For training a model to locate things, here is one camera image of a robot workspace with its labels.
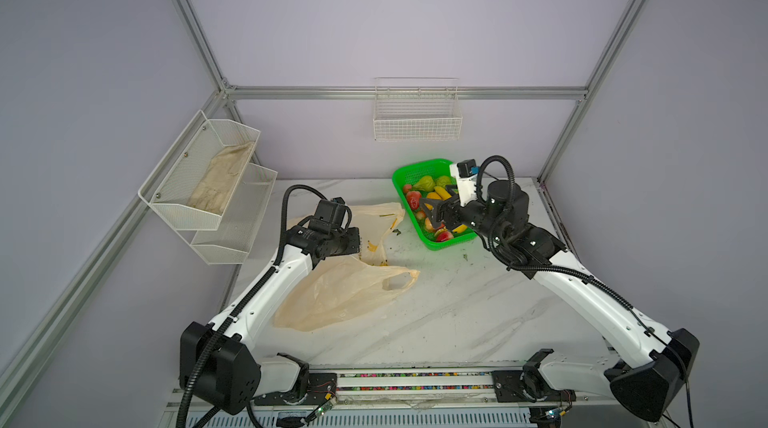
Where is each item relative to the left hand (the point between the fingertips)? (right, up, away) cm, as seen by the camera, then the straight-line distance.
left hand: (352, 243), depth 81 cm
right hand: (+20, +13, -11) cm, 27 cm away
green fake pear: (+23, +18, +30) cm, 42 cm away
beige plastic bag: (-2, -12, -3) cm, 12 cm away
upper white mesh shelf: (-41, +15, -6) cm, 44 cm away
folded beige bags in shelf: (-36, +18, -1) cm, 40 cm away
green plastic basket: (+16, +22, +32) cm, 42 cm away
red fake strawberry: (+19, +13, +30) cm, 38 cm away
